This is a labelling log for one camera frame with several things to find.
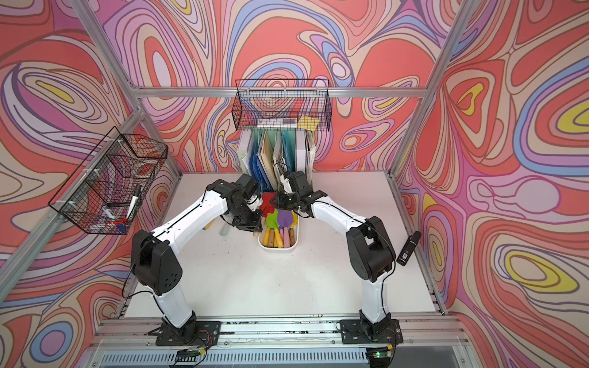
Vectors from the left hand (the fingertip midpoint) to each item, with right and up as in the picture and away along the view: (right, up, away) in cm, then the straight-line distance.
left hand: (262, 229), depth 83 cm
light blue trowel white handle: (-18, -2, +13) cm, 22 cm away
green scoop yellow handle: (+2, +1, +13) cm, 14 cm away
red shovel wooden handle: (0, +8, +7) cm, 11 cm away
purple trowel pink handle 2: (+8, -5, +8) cm, 12 cm away
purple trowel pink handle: (+7, +2, +15) cm, 17 cm away
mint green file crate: (0, +30, +16) cm, 34 cm away
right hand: (+3, +8, +7) cm, 11 cm away
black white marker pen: (-36, +14, -13) cm, 41 cm away
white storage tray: (+5, -9, +6) cm, 12 cm away
